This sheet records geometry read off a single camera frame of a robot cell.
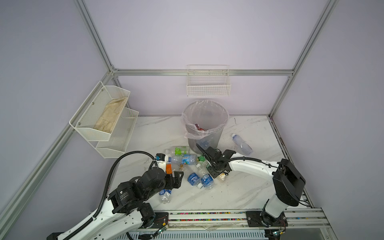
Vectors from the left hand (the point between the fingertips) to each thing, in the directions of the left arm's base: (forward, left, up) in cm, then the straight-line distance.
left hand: (174, 175), depth 68 cm
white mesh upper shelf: (+26, +43, +10) cm, 51 cm away
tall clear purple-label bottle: (+28, -41, -16) cm, 52 cm away
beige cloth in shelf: (+30, +37, +9) cm, 49 cm away
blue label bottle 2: (+4, -9, -15) cm, 17 cm away
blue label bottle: (+3, -16, -15) cm, 22 cm away
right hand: (+10, -20, -15) cm, 27 cm away
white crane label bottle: (+4, -24, -12) cm, 28 cm away
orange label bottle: (+10, +6, -16) cm, 19 cm away
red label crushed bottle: (+40, -13, -14) cm, 44 cm away
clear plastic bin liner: (+42, -14, -3) cm, 44 cm away
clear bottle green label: (+22, +1, -14) cm, 26 cm away
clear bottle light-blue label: (+15, -4, -13) cm, 20 cm away
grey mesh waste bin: (+28, -20, -10) cm, 36 cm away
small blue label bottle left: (-4, +6, -18) cm, 20 cm away
